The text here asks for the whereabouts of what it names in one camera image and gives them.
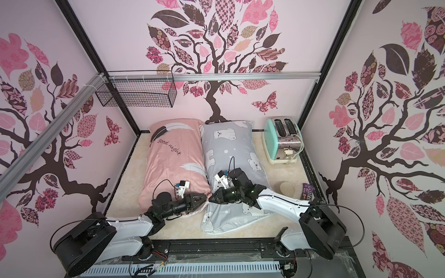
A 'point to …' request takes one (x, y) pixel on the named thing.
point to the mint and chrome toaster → (281, 141)
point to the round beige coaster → (287, 189)
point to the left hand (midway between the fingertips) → (207, 202)
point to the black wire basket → (140, 88)
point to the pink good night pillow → (177, 152)
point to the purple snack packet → (307, 191)
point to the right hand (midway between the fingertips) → (209, 199)
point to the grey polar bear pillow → (228, 146)
